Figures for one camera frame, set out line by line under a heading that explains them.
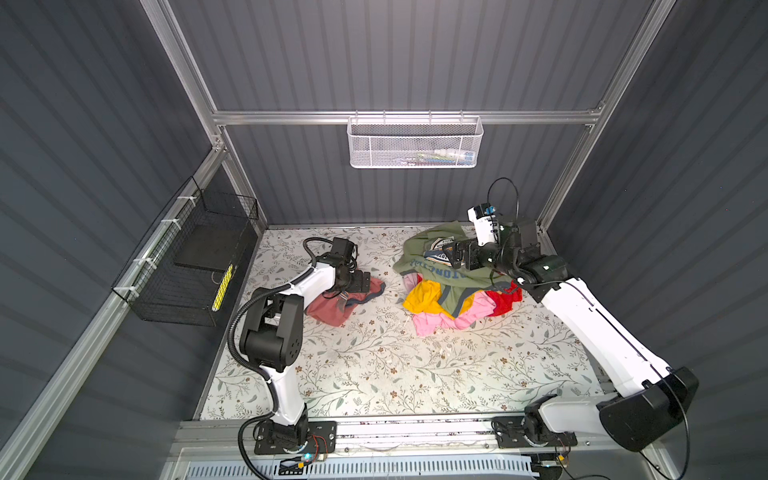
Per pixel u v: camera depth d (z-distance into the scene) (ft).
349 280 2.77
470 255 2.11
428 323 3.04
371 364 2.83
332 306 2.99
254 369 1.66
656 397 1.25
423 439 2.47
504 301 2.99
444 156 3.01
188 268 2.42
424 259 3.02
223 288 2.28
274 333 1.65
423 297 2.88
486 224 2.12
